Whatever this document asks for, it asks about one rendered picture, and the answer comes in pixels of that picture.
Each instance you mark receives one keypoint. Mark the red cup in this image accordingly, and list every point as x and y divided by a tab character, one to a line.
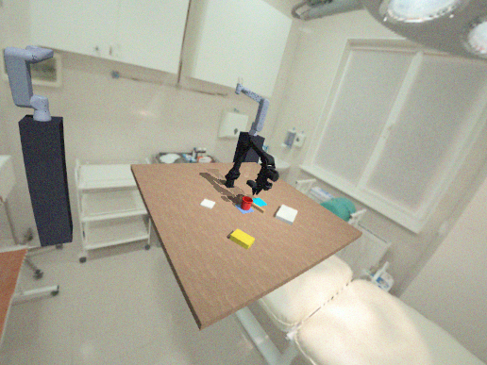
246	203

